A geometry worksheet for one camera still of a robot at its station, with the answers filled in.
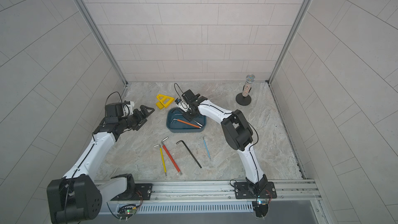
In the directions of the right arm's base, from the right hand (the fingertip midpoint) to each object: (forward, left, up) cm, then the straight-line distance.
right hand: (188, 114), depth 96 cm
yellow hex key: (-30, +11, -3) cm, 33 cm away
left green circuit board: (-47, +26, -1) cm, 54 cm away
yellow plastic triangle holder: (+13, +17, -1) cm, 21 cm away
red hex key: (-19, +13, -2) cm, 23 cm away
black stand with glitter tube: (+11, -39, -2) cm, 40 cm away
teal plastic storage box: (-4, +7, -2) cm, 8 cm away
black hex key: (-22, -1, -4) cm, 23 cm away
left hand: (-6, +17, +14) cm, 22 cm away
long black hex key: (-8, -6, +1) cm, 10 cm away
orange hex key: (-5, +1, -2) cm, 6 cm away
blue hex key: (-21, -10, -4) cm, 23 cm away
